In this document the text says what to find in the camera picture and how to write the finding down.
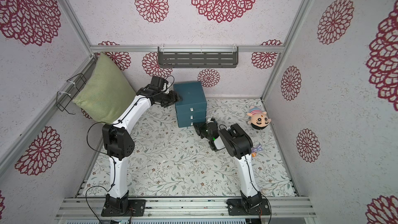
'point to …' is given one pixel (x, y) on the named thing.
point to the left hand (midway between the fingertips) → (178, 100)
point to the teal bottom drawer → (189, 123)
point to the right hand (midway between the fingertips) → (191, 121)
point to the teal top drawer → (190, 108)
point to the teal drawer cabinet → (191, 92)
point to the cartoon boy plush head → (258, 120)
